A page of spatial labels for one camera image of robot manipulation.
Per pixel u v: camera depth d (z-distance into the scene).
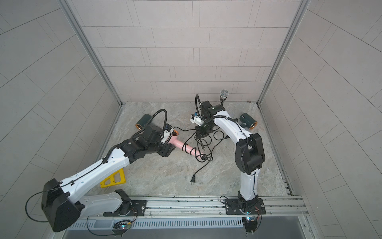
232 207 0.71
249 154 0.48
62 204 0.36
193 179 0.79
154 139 0.59
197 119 0.79
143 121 0.97
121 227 0.65
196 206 0.72
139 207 0.71
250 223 0.69
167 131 0.67
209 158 0.69
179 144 0.71
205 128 0.73
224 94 0.84
